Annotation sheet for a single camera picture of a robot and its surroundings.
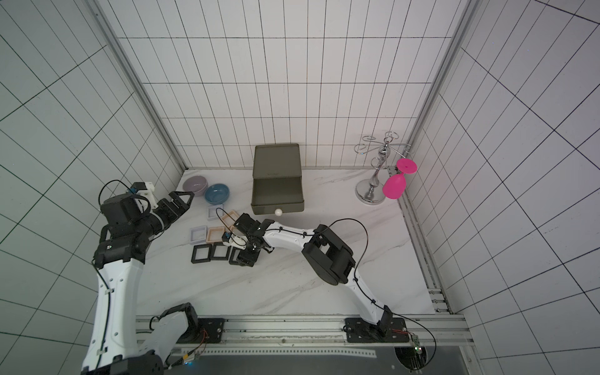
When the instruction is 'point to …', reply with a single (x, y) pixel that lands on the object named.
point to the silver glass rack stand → (369, 191)
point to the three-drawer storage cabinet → (276, 186)
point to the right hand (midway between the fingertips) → (238, 259)
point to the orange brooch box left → (215, 234)
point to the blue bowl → (216, 194)
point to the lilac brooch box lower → (198, 234)
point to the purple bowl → (197, 184)
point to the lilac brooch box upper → (213, 210)
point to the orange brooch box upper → (230, 218)
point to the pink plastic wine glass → (394, 184)
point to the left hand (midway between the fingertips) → (187, 204)
